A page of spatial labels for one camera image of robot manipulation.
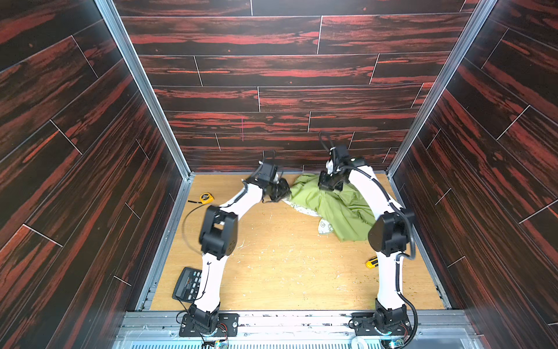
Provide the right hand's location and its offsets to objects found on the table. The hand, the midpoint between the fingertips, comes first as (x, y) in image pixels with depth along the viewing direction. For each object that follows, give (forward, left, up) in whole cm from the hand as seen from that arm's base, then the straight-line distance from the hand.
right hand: (323, 185), depth 94 cm
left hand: (0, +13, -3) cm, 13 cm away
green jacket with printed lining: (-9, -8, -6) cm, 13 cm away
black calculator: (-41, +53, -12) cm, 68 cm away
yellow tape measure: (+2, +58, -13) cm, 59 cm away
